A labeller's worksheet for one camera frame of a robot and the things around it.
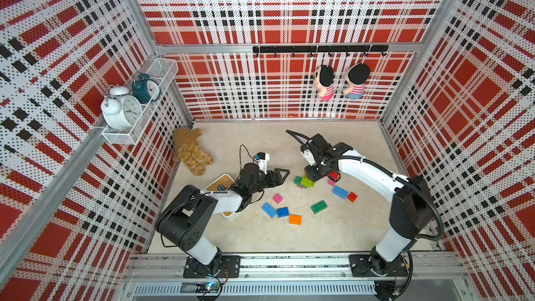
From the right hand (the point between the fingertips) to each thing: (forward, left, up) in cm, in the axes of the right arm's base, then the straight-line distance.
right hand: (316, 174), depth 86 cm
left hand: (+2, +12, -1) cm, 12 cm away
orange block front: (-16, +9, -9) cm, 20 cm away
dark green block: (+1, +7, -8) cm, 11 cm away
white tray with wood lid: (-19, +30, +19) cm, 40 cm away
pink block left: (-7, +16, -9) cm, 20 cm away
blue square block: (-12, +14, -10) cm, 21 cm away
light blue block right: (-4, -12, -10) cm, 16 cm away
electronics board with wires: (-38, +38, -8) cm, 54 cm away
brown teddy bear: (+14, +59, -1) cm, 61 cm away
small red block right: (-5, -17, -11) cm, 21 cm away
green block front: (-10, -2, -11) cm, 15 cm away
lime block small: (-1, +3, -6) cm, 7 cm away
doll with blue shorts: (+41, -21, +20) cm, 50 cm away
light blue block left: (-12, +20, -9) cm, 25 cm away
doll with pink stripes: (+41, -6, +18) cm, 46 cm away
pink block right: (+1, -8, -11) cm, 14 cm away
